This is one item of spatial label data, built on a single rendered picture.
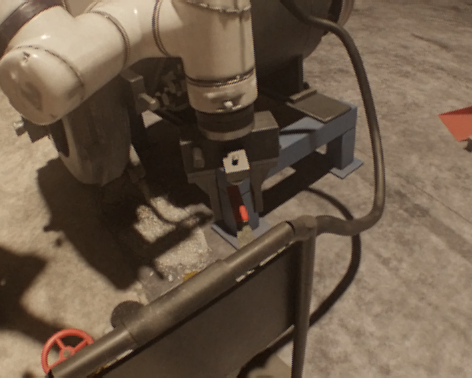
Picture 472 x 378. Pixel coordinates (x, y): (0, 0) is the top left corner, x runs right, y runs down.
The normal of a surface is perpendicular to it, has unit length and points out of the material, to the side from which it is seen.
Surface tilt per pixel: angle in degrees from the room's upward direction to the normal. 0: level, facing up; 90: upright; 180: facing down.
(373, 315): 0
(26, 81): 87
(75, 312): 0
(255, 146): 90
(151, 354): 90
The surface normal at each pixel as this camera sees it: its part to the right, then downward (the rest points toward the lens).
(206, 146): 0.18, 0.61
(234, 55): 0.47, 0.52
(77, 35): 0.68, -0.37
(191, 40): -0.36, 0.65
